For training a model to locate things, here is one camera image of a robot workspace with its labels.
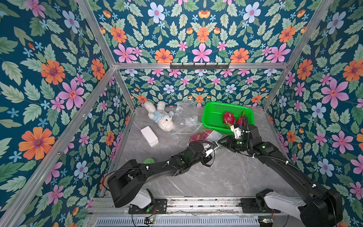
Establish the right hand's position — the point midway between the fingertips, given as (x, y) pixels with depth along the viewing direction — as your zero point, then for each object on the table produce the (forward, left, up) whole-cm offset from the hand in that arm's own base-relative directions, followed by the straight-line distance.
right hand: (222, 139), depth 77 cm
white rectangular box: (+11, +47, -15) cm, 51 cm away
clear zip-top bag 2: (+10, +2, -11) cm, 15 cm away
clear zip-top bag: (+28, +22, -15) cm, 39 cm away
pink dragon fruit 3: (+11, +11, -14) cm, 21 cm away
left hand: (-2, +5, -6) cm, 8 cm away
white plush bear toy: (+24, +39, -10) cm, 47 cm away
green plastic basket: (+38, +1, -18) cm, 42 cm away
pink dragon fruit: (+26, -9, -11) cm, 29 cm away
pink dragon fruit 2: (+26, -18, -14) cm, 34 cm away
